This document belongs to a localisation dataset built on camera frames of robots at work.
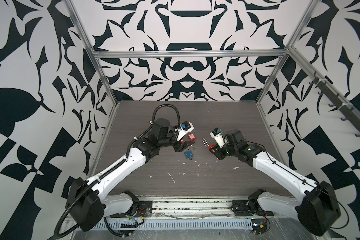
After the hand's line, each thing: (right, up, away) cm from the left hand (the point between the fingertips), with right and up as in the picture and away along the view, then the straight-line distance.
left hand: (191, 132), depth 73 cm
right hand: (+13, -8, +9) cm, 18 cm away
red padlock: (+9, -7, +10) cm, 15 cm away
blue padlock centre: (0, -15, +19) cm, 24 cm away
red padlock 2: (+2, -6, +26) cm, 27 cm away
